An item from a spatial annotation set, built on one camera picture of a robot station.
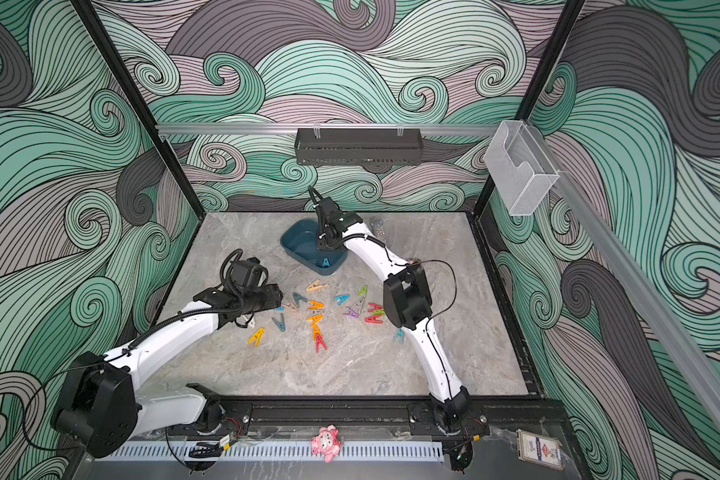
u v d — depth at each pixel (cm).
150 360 45
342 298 95
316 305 94
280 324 90
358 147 98
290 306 92
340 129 92
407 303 59
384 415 74
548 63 79
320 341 86
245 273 66
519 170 78
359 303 95
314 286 98
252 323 72
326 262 104
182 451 70
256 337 87
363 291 98
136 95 86
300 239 110
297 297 95
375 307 94
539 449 68
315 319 91
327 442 67
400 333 87
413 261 60
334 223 71
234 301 62
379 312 92
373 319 90
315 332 88
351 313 92
